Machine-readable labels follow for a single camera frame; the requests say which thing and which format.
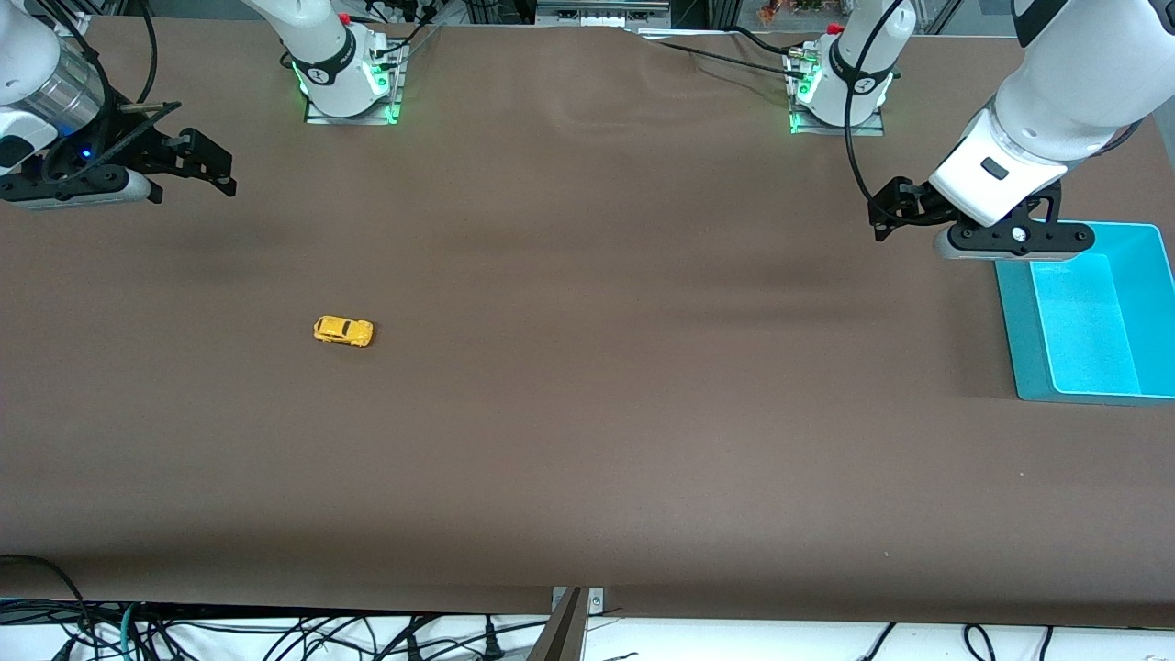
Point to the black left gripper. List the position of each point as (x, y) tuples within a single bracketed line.
[(911, 204)]

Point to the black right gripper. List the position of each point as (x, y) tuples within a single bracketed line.
[(138, 147)]

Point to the yellow toy beetle car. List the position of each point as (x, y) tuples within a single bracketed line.
[(344, 331)]

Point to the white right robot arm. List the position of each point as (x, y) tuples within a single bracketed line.
[(326, 46)]

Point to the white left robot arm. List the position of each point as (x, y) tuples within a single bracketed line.
[(1074, 83)]

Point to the teal plastic bin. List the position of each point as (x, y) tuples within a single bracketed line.
[(1083, 321)]

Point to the grey background equipment box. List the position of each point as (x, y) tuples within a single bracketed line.
[(597, 14)]

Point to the small metal table bracket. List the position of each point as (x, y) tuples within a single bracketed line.
[(597, 601)]

